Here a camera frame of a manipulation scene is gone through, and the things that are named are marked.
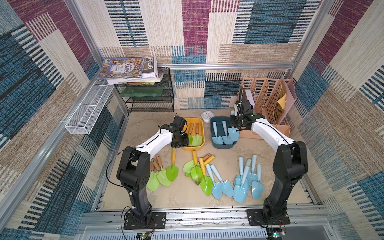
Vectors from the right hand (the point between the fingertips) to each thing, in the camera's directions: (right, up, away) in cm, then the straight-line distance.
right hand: (231, 118), depth 94 cm
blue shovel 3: (-8, -14, +8) cm, 18 cm away
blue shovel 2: (-5, -38, -11) cm, 40 cm away
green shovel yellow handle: (-17, -36, -9) cm, 41 cm away
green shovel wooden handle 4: (-25, -6, +13) cm, 29 cm away
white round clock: (-14, +3, +19) cm, 24 cm away
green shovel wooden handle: (-46, -36, -9) cm, 60 cm away
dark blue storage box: (-5, -9, +11) cm, 15 cm away
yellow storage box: (-19, -9, +10) cm, 23 cm away
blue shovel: (-11, -38, -11) cm, 41 cm away
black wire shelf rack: (-46, +13, +24) cm, 54 cm away
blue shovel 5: (+1, -10, -4) cm, 11 cm away
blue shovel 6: (+1, -34, -9) cm, 35 cm away
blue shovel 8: (+11, -38, -13) cm, 41 cm away
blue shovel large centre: (+1, -40, -15) cm, 43 cm away
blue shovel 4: (-1, -14, +8) cm, 16 cm away
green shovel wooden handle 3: (-21, -6, +13) cm, 26 cm away
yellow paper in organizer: (+28, +10, -5) cm, 31 cm away
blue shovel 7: (+10, -33, -7) cm, 36 cm away
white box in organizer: (+13, +14, +5) cm, 20 cm away
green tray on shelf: (-58, +18, +6) cm, 62 cm away
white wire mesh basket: (-90, +2, -1) cm, 90 cm away
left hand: (-28, -15, -2) cm, 32 cm away
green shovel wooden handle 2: (-42, -34, -7) cm, 54 cm away
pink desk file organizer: (+33, +16, +10) cm, 38 cm away
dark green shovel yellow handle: (-22, -31, -8) cm, 39 cm away
